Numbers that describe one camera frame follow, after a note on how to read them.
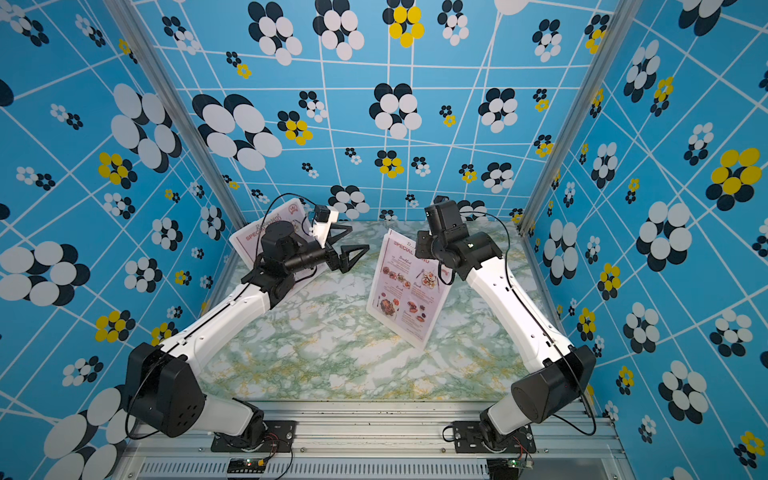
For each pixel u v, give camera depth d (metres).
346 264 0.67
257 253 0.60
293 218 0.89
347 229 0.76
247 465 0.72
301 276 0.71
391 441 0.74
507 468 0.70
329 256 0.65
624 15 0.68
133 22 0.70
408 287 0.82
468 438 0.72
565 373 0.40
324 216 0.64
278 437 0.72
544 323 0.43
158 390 0.41
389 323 0.91
